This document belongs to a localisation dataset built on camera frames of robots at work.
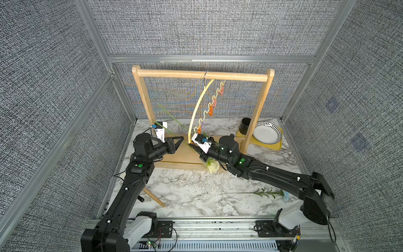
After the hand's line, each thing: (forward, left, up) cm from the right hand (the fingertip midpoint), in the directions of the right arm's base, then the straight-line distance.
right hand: (191, 137), depth 69 cm
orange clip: (+4, -3, +1) cm, 5 cm away
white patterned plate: (+27, -51, -32) cm, 66 cm away
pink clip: (+19, -11, +3) cm, 22 cm away
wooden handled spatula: (-17, +21, -31) cm, 41 cm away
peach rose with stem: (+45, +19, -33) cm, 58 cm away
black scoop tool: (-17, +28, -31) cm, 45 cm away
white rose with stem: (-6, -9, -16) cm, 19 cm away
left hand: (+1, +3, -2) cm, 3 cm away
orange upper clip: (+12, -9, +4) cm, 16 cm away
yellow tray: (+16, -54, -31) cm, 64 cm away
